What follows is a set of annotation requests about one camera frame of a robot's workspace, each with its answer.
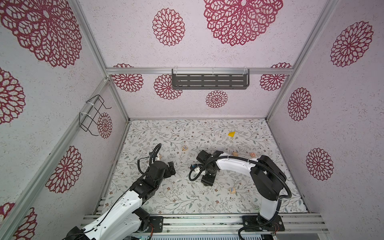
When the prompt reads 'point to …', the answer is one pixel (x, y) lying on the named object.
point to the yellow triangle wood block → (231, 134)
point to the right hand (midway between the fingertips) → (206, 177)
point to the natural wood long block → (160, 156)
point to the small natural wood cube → (235, 154)
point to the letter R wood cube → (185, 147)
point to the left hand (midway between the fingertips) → (166, 167)
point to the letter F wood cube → (232, 190)
